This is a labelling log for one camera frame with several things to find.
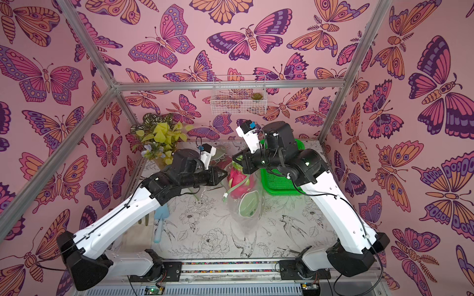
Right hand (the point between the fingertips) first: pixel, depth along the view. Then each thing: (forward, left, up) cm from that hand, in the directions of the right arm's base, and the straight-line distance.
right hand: (235, 155), depth 60 cm
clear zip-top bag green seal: (-8, -3, -12) cm, 15 cm away
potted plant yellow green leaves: (+24, +39, -15) cm, 48 cm away
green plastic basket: (+14, -19, -41) cm, 47 cm away
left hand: (0, +2, -11) cm, 11 cm away
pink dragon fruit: (-2, 0, -9) cm, 9 cm away
